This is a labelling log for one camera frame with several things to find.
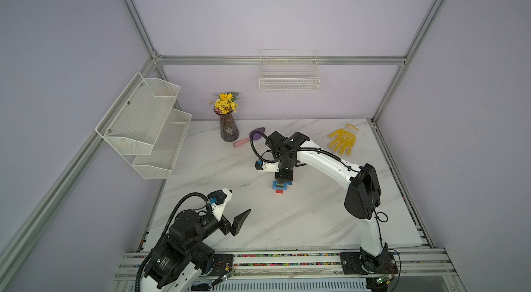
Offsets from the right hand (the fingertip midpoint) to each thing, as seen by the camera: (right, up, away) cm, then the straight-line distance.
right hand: (284, 177), depth 86 cm
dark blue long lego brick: (0, -5, +3) cm, 6 cm away
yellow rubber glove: (+36, +17, +26) cm, 48 cm away
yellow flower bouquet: (-26, +33, +7) cm, 42 cm away
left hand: (-17, -6, -17) cm, 24 cm away
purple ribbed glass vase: (-27, +21, +19) cm, 39 cm away
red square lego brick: (-2, -7, +5) cm, 9 cm away
